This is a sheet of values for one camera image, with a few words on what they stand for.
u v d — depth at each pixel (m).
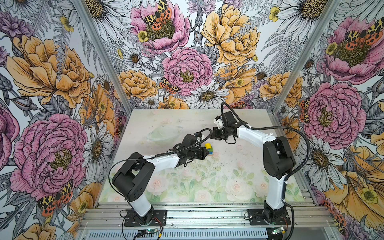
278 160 0.53
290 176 0.53
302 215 0.76
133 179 0.46
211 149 0.95
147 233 0.73
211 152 0.96
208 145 0.92
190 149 0.75
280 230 0.71
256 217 0.74
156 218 0.73
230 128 0.74
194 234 1.12
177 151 0.63
